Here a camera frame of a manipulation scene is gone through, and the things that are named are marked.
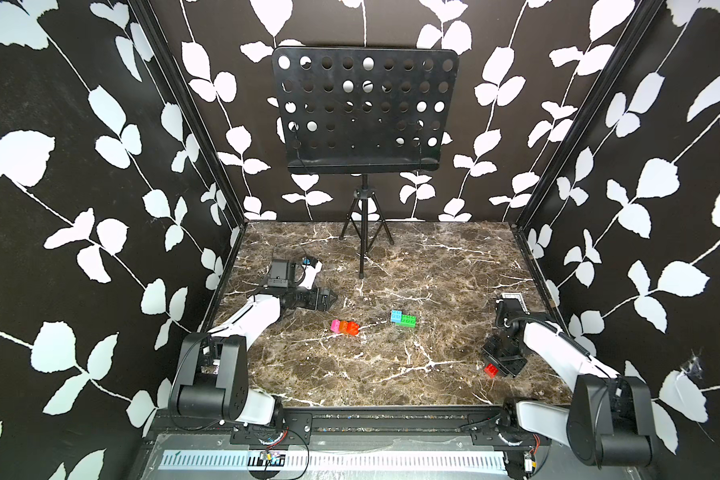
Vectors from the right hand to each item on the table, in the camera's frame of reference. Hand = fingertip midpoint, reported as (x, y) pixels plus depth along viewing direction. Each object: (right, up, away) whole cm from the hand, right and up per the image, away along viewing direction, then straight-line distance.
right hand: (485, 356), depth 85 cm
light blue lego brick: (-25, +10, +6) cm, 28 cm away
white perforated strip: (-42, -20, -15) cm, 49 cm away
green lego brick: (-22, +8, +8) cm, 25 cm away
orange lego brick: (-42, +8, +4) cm, 43 cm away
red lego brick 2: (0, -3, -3) cm, 4 cm away
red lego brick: (-39, +7, +4) cm, 40 cm away
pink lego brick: (-44, +8, +4) cm, 45 cm away
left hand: (-47, +19, +5) cm, 51 cm away
